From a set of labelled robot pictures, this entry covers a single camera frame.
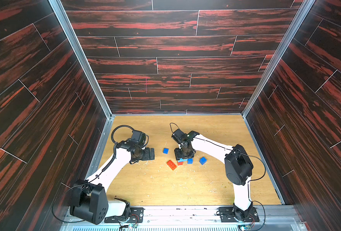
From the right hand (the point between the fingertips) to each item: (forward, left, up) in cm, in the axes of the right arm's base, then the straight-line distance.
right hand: (183, 155), depth 91 cm
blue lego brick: (-2, -13, -2) cm, 13 cm away
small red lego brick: (-4, +2, -2) cm, 5 cm away
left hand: (-4, +21, +6) cm, 22 cm away
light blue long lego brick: (-7, +1, +7) cm, 10 cm away
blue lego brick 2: (-3, -5, -2) cm, 6 cm away
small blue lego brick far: (+5, +12, -3) cm, 13 cm away
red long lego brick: (-5, +7, -3) cm, 9 cm away
